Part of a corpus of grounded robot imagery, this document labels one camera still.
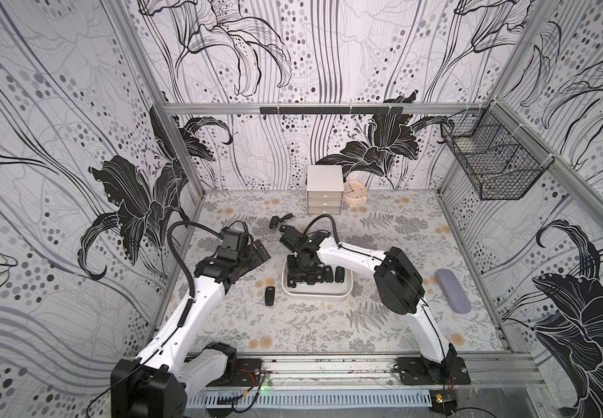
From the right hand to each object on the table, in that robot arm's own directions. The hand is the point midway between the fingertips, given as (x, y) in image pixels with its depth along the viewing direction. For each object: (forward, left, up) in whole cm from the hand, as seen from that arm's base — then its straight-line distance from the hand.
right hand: (296, 269), depth 93 cm
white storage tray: (-7, -8, -2) cm, 11 cm away
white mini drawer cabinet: (+29, -11, +12) cm, 34 cm away
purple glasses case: (-8, -53, 0) cm, 54 cm away
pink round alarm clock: (+38, -25, +1) cm, 45 cm away
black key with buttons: (-2, -11, +1) cm, 12 cm away
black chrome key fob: (+26, +5, -1) cm, 26 cm away
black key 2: (-10, +9, 0) cm, 13 cm away
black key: (-3, -15, +1) cm, 16 cm away
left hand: (-3, +11, +12) cm, 17 cm away
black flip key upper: (+22, +10, 0) cm, 25 cm away
